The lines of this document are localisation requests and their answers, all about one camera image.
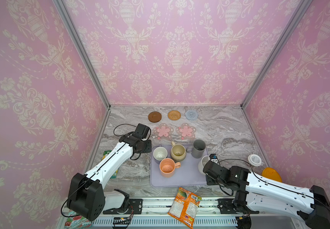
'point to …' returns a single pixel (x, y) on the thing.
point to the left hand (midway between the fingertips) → (148, 148)
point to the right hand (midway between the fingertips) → (207, 177)
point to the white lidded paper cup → (254, 160)
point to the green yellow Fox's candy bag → (114, 176)
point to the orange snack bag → (185, 206)
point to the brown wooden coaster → (154, 117)
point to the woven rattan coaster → (174, 115)
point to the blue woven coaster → (191, 114)
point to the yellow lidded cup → (270, 173)
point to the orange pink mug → (167, 167)
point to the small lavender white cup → (159, 153)
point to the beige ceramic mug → (178, 151)
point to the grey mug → (198, 149)
